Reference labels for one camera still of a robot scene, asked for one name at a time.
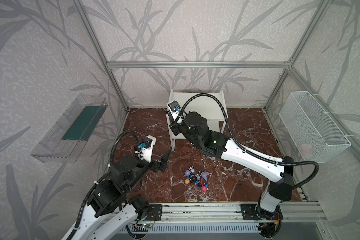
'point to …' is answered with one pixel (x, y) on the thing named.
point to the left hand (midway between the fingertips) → (163, 143)
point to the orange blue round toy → (187, 181)
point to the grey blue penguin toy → (195, 178)
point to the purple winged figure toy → (205, 174)
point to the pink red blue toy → (204, 187)
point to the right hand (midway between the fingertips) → (173, 106)
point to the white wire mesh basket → (316, 133)
